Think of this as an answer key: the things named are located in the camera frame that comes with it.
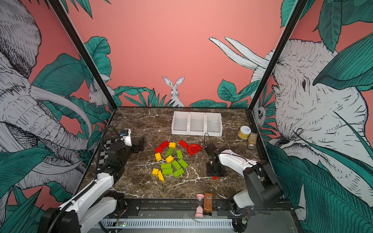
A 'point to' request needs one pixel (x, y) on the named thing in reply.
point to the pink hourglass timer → (199, 212)
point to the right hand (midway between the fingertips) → (211, 172)
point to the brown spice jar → (252, 141)
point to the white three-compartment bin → (196, 123)
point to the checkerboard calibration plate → (103, 154)
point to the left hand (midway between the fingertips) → (137, 135)
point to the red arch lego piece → (193, 149)
